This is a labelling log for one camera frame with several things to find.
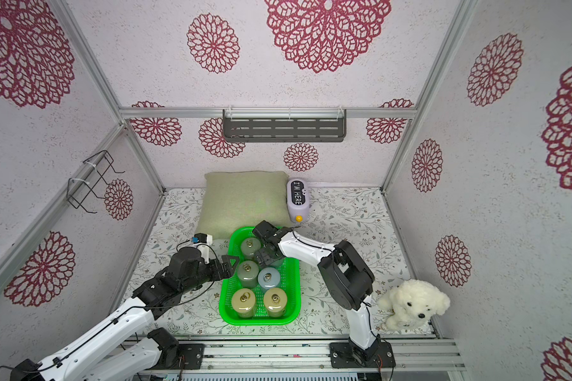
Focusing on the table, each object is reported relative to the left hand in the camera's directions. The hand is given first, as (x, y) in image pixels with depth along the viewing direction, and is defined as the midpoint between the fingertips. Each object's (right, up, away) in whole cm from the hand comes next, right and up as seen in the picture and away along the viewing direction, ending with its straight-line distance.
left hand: (229, 262), depth 78 cm
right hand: (+13, +1, +15) cm, 20 cm away
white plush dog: (+54, -9, -11) cm, 56 cm away
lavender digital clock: (+24, +23, +26) cm, 42 cm away
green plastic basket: (+20, -7, +14) cm, 25 cm away
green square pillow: (-4, +21, +21) cm, 30 cm away
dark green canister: (+5, +4, +11) cm, 13 cm away
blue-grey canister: (+12, -6, +3) cm, 14 cm away
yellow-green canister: (+5, -12, -2) cm, 14 cm away
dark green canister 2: (+5, -4, +5) cm, 9 cm away
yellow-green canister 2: (+15, -12, -2) cm, 19 cm away
